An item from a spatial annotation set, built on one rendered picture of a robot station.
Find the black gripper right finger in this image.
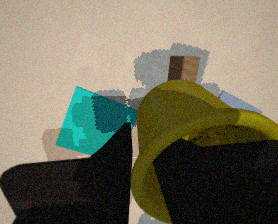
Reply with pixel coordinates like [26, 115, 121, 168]
[152, 138, 278, 224]

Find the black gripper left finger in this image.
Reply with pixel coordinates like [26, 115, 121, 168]
[0, 122, 133, 224]

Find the orange flat bar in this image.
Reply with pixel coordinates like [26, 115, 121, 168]
[168, 56, 200, 83]

